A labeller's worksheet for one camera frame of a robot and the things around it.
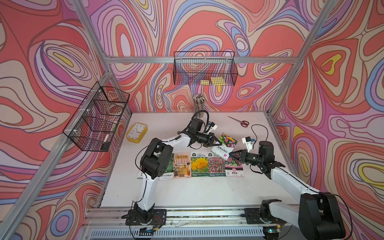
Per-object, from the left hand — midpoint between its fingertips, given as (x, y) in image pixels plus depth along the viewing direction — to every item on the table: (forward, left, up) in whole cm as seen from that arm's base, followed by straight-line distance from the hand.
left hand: (222, 145), depth 84 cm
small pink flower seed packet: (-3, 0, -1) cm, 3 cm away
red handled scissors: (+28, -22, -12) cm, 38 cm away
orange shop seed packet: (-5, +24, -13) cm, 28 cm away
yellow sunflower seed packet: (-5, +13, -14) cm, 19 cm away
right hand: (-6, -4, -2) cm, 8 cm away
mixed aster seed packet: (-7, -9, -14) cm, 18 cm away
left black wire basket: (+6, +69, +13) cm, 70 cm away
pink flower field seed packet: (-5, +2, -14) cm, 15 cm away
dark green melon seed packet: (-11, +31, -13) cm, 36 cm away
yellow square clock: (+19, +57, -11) cm, 61 cm away
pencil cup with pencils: (+36, +13, +4) cm, 38 cm away
